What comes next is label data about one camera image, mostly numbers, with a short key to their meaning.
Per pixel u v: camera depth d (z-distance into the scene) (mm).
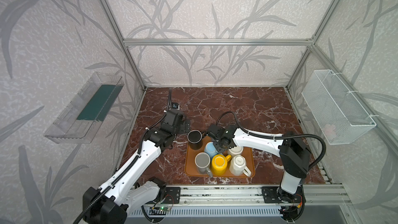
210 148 794
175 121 587
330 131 727
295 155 451
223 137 618
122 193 394
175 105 689
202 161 737
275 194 735
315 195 753
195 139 825
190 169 805
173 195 732
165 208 707
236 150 806
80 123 631
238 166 726
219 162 753
